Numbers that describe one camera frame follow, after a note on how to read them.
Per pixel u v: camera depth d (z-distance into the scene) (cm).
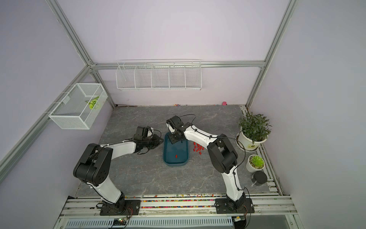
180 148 104
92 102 81
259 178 79
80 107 84
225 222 71
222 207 74
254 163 79
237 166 54
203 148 96
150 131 81
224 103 124
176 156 91
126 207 71
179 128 72
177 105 124
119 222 71
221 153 53
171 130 82
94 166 48
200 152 94
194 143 81
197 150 96
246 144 87
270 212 74
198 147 96
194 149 96
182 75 103
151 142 84
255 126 83
